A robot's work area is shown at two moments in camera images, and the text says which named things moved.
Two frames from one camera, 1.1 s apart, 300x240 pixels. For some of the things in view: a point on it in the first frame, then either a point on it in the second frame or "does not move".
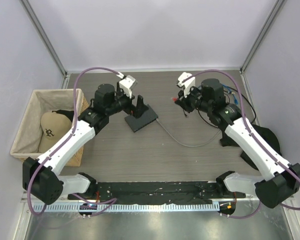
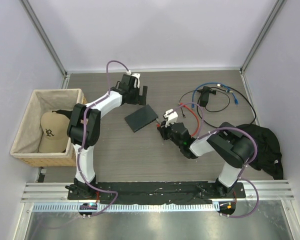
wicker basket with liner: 27,144 does not move
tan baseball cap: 53,126 does not move
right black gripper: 184,101 → 163,130
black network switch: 136,124 does not move
